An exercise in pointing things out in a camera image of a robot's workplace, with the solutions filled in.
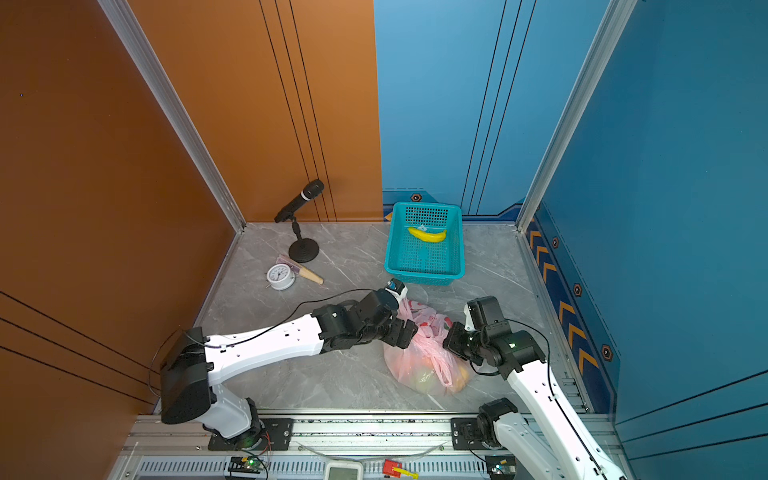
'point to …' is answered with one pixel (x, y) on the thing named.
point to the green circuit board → (249, 464)
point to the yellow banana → (428, 236)
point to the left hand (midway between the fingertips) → (408, 323)
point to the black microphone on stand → (302, 250)
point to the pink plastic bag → (426, 365)
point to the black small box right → (501, 467)
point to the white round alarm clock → (280, 276)
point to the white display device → (344, 470)
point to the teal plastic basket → (424, 243)
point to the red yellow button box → (395, 469)
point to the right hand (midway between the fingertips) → (439, 341)
